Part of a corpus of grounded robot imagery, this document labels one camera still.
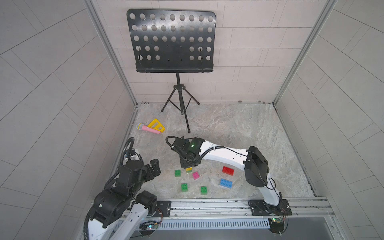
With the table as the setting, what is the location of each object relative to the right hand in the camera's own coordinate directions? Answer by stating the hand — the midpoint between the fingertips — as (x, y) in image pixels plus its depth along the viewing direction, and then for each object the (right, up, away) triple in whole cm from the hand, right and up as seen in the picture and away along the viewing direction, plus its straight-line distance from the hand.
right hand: (185, 166), depth 80 cm
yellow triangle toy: (-22, +21, +22) cm, 38 cm away
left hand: (-13, +7, -13) cm, 19 cm away
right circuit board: (+44, -23, -12) cm, 51 cm away
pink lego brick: (+6, -5, 0) cm, 8 cm away
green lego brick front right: (+10, -10, -6) cm, 15 cm away
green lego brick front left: (0, -9, -5) cm, 10 cm away
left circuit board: (-16, -24, -10) cm, 31 cm away
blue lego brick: (+22, -8, -1) cm, 24 cm away
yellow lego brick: (+2, +1, -4) cm, 5 cm away
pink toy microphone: (-31, +20, +18) cm, 41 cm away
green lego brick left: (-4, -4, +1) cm, 6 cm away
